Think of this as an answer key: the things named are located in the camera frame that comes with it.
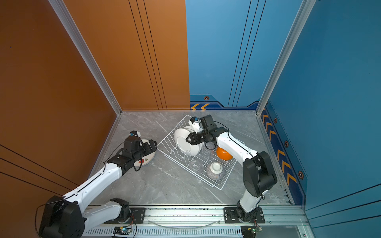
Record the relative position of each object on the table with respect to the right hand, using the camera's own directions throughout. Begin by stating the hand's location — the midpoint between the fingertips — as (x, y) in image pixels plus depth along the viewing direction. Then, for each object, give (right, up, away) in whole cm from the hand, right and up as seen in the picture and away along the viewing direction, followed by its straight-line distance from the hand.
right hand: (188, 138), depth 86 cm
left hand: (-22, -3, 0) cm, 22 cm away
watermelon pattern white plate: (-27, -14, +6) cm, 31 cm away
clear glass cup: (+10, -5, -10) cm, 15 cm away
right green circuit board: (+31, -43, -15) cm, 55 cm away
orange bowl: (+21, -10, +5) cm, 24 cm away
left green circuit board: (-32, -43, -15) cm, 56 cm away
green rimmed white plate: (-5, +1, +2) cm, 5 cm away
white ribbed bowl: (+15, -18, -4) cm, 24 cm away
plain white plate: (+1, +6, +3) cm, 7 cm away
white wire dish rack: (+6, -16, +4) cm, 17 cm away
